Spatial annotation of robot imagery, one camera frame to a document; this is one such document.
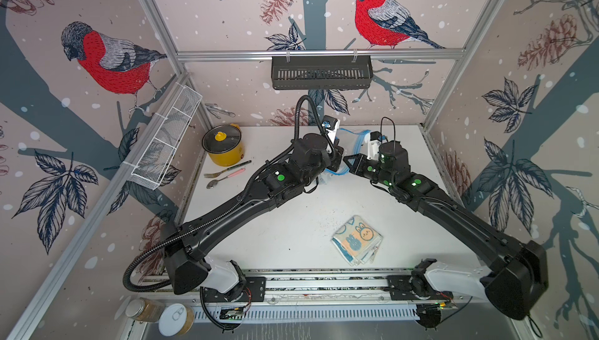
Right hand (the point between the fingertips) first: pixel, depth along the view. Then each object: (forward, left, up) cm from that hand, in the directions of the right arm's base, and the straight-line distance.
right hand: (343, 155), depth 76 cm
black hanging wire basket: (+46, +7, +3) cm, 47 cm away
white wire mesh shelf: (+3, +69, -6) cm, 70 cm away
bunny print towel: (-19, -6, -25) cm, 32 cm away
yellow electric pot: (+14, +49, -22) cm, 56 cm away
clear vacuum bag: (+2, -3, +4) cm, 5 cm away
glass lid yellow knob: (+19, +51, -14) cm, 56 cm away
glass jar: (-43, +56, -17) cm, 72 cm away
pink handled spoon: (+3, +55, -27) cm, 61 cm away
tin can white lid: (-44, +49, -21) cm, 69 cm away
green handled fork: (+7, +54, -24) cm, 60 cm away
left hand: (-2, +2, +11) cm, 12 cm away
